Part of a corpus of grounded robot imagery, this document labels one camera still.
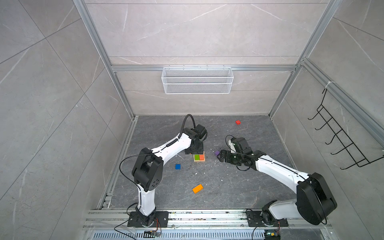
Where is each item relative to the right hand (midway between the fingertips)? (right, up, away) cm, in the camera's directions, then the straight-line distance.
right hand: (222, 156), depth 88 cm
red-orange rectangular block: (-12, -2, +8) cm, 15 cm away
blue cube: (-27, -8, +5) cm, 29 cm away
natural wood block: (-12, -4, +5) cm, 14 cm away
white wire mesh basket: (-15, +50, +13) cm, 54 cm away
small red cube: (+17, +21, +27) cm, 39 cm away
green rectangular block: (-15, -2, +7) cm, 17 cm away
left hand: (-15, +4, +2) cm, 16 cm away
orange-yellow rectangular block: (-15, -17, -5) cm, 24 cm away
